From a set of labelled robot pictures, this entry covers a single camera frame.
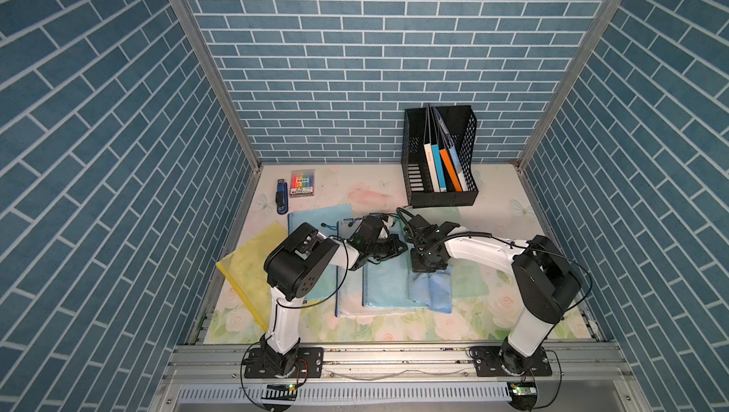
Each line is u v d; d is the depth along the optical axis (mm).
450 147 871
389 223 918
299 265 525
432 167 935
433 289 854
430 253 658
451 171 942
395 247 845
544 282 477
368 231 790
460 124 1066
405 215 841
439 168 937
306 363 727
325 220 1025
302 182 1125
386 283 889
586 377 731
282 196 1050
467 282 884
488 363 736
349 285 868
